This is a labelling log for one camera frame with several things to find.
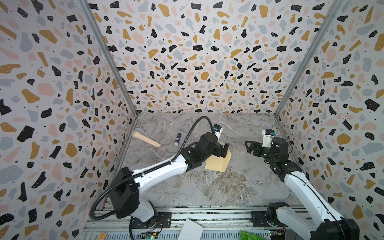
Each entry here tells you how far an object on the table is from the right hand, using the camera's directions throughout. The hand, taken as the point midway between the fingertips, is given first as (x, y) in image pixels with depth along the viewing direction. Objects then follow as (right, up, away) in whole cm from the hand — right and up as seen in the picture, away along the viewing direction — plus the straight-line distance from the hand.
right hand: (250, 140), depth 81 cm
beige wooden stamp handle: (-72, +2, +25) cm, 76 cm away
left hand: (-16, +1, -6) cm, 17 cm away
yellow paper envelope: (-18, -15, +12) cm, 26 cm away
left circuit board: (-51, -44, -11) cm, 68 cm away
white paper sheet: (-31, -40, -13) cm, 52 cm away
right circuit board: (+9, -43, -9) cm, 45 cm away
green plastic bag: (-6, -41, -15) cm, 44 cm away
